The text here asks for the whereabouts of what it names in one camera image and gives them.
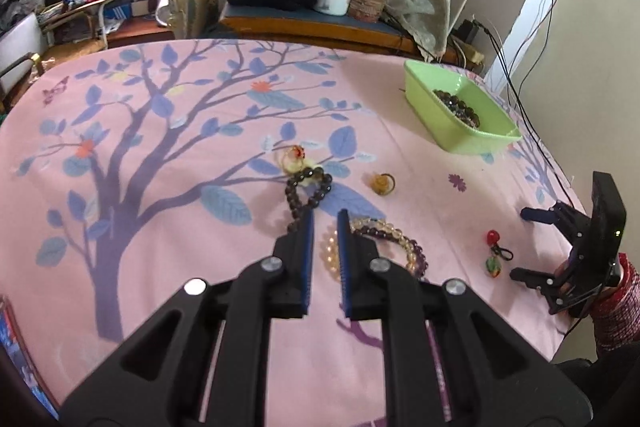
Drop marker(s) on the green glass ornament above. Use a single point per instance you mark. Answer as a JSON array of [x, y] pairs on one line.
[[493, 267]]

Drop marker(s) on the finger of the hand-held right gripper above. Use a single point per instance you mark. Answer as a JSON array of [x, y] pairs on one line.
[[527, 276], [532, 214]]

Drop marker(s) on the black power adapter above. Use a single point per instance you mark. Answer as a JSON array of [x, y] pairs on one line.
[[470, 31]]

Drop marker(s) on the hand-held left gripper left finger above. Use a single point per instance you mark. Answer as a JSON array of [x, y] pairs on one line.
[[305, 257]]

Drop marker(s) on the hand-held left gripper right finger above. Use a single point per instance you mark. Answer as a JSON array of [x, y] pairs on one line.
[[345, 257]]

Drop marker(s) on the person's right forearm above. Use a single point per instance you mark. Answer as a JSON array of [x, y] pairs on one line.
[[620, 307]]

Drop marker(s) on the small folding table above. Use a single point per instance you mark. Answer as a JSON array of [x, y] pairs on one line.
[[85, 7]]

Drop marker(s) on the blue and white shoe box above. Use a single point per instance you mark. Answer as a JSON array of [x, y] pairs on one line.
[[125, 9]]

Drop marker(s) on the wooden desk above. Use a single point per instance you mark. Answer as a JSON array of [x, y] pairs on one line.
[[300, 24]]

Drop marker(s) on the green plastic basin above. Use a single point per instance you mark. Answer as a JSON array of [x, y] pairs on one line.
[[465, 139]]

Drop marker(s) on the pink tree printed bedsheet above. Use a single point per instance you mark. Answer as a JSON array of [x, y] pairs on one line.
[[425, 147]]

